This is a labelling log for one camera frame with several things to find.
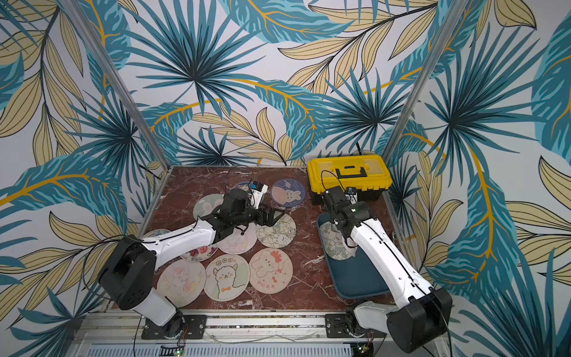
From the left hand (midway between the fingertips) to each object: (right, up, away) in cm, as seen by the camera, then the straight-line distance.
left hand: (276, 211), depth 83 cm
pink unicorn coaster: (-16, -13, +12) cm, 24 cm away
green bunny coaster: (-34, +1, +21) cm, 40 cm away
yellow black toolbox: (+40, +15, +13) cm, 45 cm away
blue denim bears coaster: (-17, +10, +28) cm, 35 cm away
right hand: (+27, -4, -6) cm, 27 cm away
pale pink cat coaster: (-35, -26, 0) cm, 44 cm away
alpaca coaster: (-19, -25, +1) cm, 31 cm away
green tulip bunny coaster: (+1, -11, +12) cm, 17 cm away
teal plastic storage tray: (+30, -27, +5) cm, 41 cm away
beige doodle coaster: (-52, -10, +12) cm, 55 cm away
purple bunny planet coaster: (+4, +7, +27) cm, 28 cm away
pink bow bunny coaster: (-2, -23, +3) cm, 24 cm away
